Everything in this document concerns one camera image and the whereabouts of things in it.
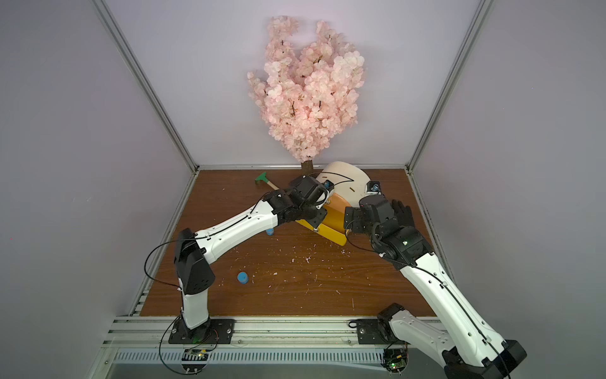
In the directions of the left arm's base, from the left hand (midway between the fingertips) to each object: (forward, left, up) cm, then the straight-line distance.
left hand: (326, 212), depth 80 cm
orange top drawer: (+1, -3, 0) cm, 3 cm away
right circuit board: (-40, -21, -21) cm, 50 cm away
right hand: (-4, -11, +9) cm, 15 cm away
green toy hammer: (+31, +29, -17) cm, 46 cm away
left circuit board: (-41, +42, -23) cm, 63 cm away
